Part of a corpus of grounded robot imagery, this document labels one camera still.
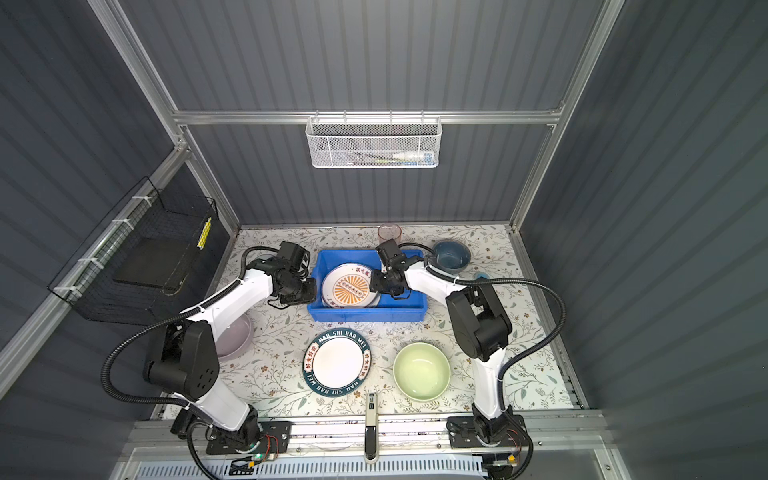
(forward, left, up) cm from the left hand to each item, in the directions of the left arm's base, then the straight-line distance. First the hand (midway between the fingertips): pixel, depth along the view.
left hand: (313, 296), depth 90 cm
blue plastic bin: (-2, -31, -6) cm, 31 cm away
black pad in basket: (+1, +37, +18) cm, 41 cm away
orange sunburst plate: (+7, -10, -5) cm, 13 cm away
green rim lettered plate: (-18, -7, -7) cm, 21 cm away
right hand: (+4, -20, -3) cm, 20 cm away
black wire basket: (+12, +40, +25) cm, 49 cm away
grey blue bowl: (+18, -46, -5) cm, 50 cm away
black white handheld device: (-38, -17, -4) cm, 42 cm away
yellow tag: (+11, +28, +18) cm, 35 cm away
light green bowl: (-21, -31, -9) cm, 39 cm away
